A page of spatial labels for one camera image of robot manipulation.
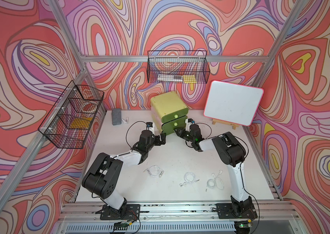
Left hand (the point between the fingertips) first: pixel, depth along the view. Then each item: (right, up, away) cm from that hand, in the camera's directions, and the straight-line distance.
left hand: (161, 134), depth 91 cm
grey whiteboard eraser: (-36, +12, +21) cm, 43 cm away
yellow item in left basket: (-39, +7, -20) cm, 44 cm away
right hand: (+10, 0, +12) cm, 15 cm away
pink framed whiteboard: (+51, +22, +12) cm, 57 cm away
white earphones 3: (+30, -28, -8) cm, 42 cm away
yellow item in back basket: (+18, +35, 0) cm, 39 cm away
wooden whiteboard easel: (+54, +5, +14) cm, 56 cm away
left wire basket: (-45, +7, -20) cm, 50 cm away
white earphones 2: (+17, -25, -7) cm, 31 cm away
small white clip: (-28, +8, +20) cm, 35 cm away
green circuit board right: (+42, -44, -20) cm, 64 cm away
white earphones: (-4, -22, -3) cm, 23 cm away
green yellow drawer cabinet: (+5, +14, -2) cm, 15 cm away
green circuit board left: (-19, -44, -21) cm, 52 cm away
